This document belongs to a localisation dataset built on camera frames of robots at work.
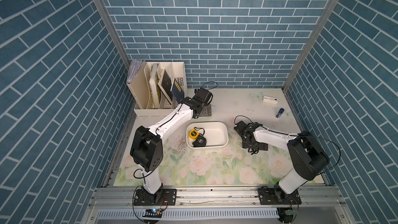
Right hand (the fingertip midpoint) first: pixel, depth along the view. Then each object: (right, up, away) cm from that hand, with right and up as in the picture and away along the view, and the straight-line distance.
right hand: (254, 146), depth 91 cm
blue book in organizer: (-49, +33, +14) cm, 61 cm away
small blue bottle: (+19, +19, +8) cm, 28 cm away
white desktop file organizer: (-59, +34, +1) cm, 68 cm away
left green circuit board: (-54, -26, -19) cm, 63 cm away
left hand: (-29, +21, -3) cm, 36 cm away
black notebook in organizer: (-56, +37, +8) cm, 67 cm away
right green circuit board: (+10, -24, -21) cm, 34 cm away
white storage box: (-28, +6, +5) cm, 29 cm away
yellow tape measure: (-37, +7, +3) cm, 37 cm away
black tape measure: (-32, +3, -2) cm, 32 cm away
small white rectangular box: (+18, +28, +21) cm, 39 cm away
